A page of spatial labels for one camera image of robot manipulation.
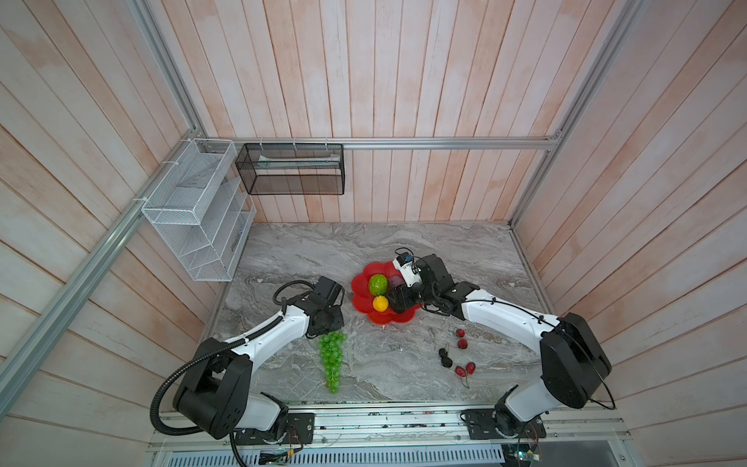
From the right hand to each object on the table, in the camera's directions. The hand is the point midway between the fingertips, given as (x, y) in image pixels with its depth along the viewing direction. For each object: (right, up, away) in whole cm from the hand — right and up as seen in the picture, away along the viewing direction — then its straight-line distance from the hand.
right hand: (392, 289), depth 87 cm
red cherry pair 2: (+20, -23, -5) cm, 31 cm away
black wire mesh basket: (-35, +42, +17) cm, 57 cm away
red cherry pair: (+22, -17, +1) cm, 27 cm away
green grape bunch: (-19, -17, -3) cm, 25 cm away
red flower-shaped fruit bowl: (-9, -4, +11) cm, 15 cm away
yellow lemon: (-3, -5, +5) cm, 8 cm away
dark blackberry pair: (+16, -21, -3) cm, 26 cm away
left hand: (-18, -12, 0) cm, 21 cm away
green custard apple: (-4, +1, +8) cm, 9 cm away
